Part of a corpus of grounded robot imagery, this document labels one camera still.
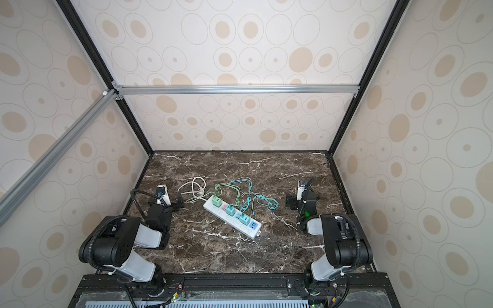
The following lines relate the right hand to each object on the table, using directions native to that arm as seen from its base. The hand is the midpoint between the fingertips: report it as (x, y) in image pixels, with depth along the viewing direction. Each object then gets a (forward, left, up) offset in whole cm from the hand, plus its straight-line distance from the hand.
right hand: (307, 193), depth 95 cm
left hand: (-5, +63, +8) cm, 64 cm away
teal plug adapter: (-12, +36, +2) cm, 39 cm away
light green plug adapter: (-8, +43, +3) cm, 44 cm away
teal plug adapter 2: (-16, +30, +1) cm, 34 cm away
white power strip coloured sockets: (-19, +27, -2) cm, 33 cm away
